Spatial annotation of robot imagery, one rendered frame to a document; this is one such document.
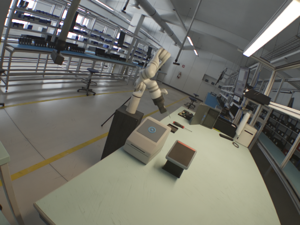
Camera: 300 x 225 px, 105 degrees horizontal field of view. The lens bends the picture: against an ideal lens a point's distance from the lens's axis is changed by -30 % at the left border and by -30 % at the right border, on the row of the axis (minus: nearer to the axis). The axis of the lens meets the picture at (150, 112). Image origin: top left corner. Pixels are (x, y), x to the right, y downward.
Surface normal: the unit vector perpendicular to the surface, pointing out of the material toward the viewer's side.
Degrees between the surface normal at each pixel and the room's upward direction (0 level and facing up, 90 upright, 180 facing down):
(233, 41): 90
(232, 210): 0
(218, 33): 90
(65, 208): 0
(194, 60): 90
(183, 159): 32
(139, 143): 41
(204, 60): 90
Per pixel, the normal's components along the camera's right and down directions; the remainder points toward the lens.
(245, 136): -0.36, 0.16
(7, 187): 0.86, 0.44
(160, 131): 0.11, -0.70
